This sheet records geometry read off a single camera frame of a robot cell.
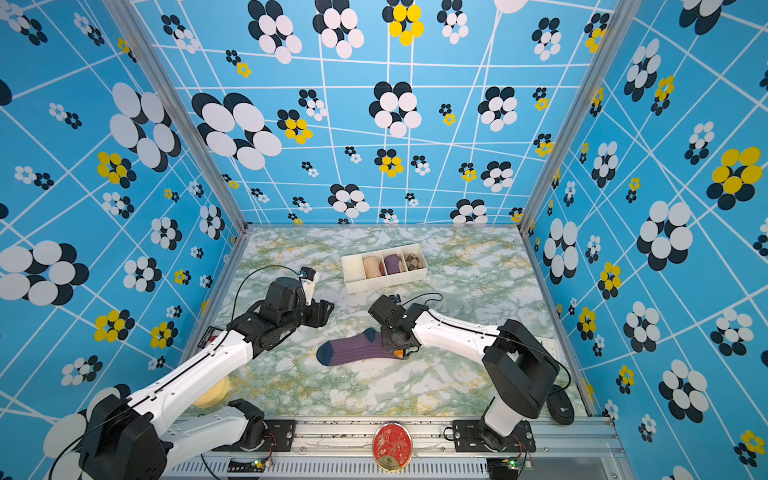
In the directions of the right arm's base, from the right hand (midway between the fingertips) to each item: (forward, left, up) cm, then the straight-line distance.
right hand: (394, 340), depth 87 cm
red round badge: (-26, 0, +1) cm, 26 cm away
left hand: (+6, +19, +11) cm, 23 cm away
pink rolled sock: (+25, +7, +3) cm, 26 cm away
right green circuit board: (-30, -26, -3) cm, 40 cm away
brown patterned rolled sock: (+27, -6, +3) cm, 28 cm away
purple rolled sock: (+28, +1, +2) cm, 28 cm away
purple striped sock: (-1, +10, -3) cm, 10 cm away
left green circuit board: (-30, +35, -4) cm, 46 cm away
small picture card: (+1, +56, 0) cm, 56 cm away
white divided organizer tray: (+27, +15, -3) cm, 31 cm away
